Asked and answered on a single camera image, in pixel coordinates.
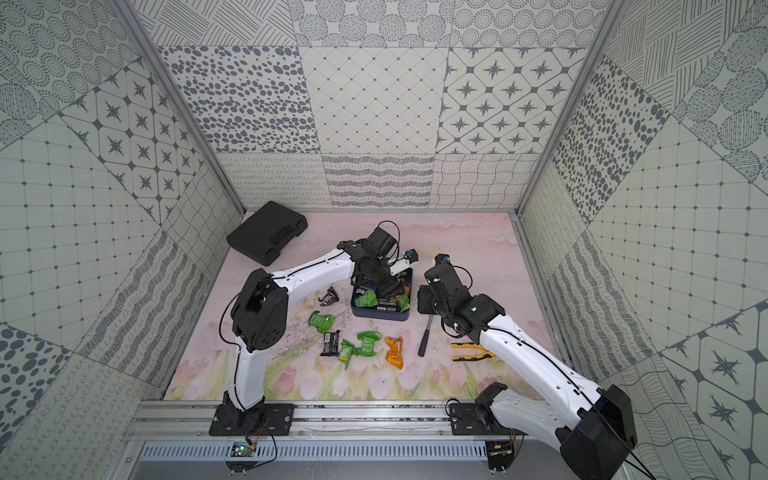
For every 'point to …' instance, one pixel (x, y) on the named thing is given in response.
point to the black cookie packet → (331, 344)
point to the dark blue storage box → (367, 304)
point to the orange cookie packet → (394, 356)
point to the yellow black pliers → (471, 345)
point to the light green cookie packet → (345, 352)
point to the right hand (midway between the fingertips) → (427, 297)
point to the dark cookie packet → (329, 297)
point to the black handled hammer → (425, 336)
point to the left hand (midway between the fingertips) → (400, 277)
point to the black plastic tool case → (261, 233)
